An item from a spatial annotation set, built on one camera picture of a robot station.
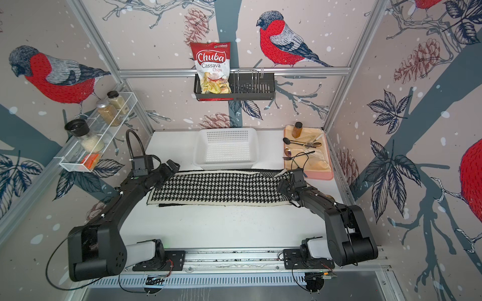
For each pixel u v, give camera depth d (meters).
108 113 0.76
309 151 1.09
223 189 0.93
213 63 0.82
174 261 0.73
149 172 0.68
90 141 0.68
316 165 1.01
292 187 0.71
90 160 0.66
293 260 0.73
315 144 1.11
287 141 1.14
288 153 1.07
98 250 0.41
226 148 1.04
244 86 1.07
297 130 1.11
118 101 0.81
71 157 0.66
